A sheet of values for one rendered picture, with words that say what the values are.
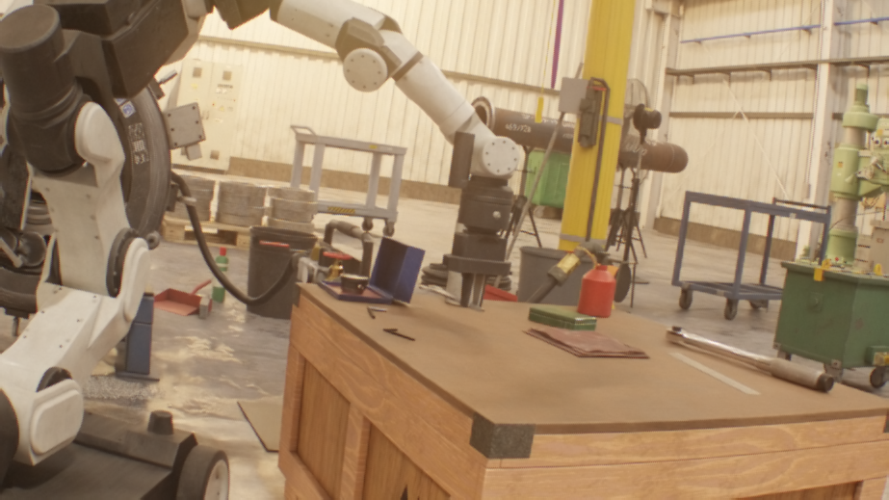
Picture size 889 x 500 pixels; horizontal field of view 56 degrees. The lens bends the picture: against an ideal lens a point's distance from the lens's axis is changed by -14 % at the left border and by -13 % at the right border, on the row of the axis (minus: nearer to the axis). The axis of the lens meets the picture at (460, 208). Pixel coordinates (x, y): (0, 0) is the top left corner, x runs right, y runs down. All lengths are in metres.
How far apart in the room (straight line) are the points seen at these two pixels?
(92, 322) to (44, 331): 0.10
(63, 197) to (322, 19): 0.54
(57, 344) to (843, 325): 3.43
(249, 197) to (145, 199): 4.24
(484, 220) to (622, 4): 4.05
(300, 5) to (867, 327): 3.28
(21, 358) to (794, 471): 1.24
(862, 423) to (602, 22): 4.27
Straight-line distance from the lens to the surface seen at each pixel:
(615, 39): 5.53
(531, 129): 9.36
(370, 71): 1.57
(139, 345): 2.85
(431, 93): 1.59
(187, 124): 2.47
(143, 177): 2.43
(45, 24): 1.38
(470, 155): 1.62
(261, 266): 4.13
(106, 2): 1.49
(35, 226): 2.57
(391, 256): 2.04
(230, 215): 6.65
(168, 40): 1.63
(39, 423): 1.41
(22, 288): 2.47
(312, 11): 1.60
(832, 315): 4.30
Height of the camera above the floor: 0.75
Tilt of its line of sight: 2 degrees down
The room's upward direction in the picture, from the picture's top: 8 degrees clockwise
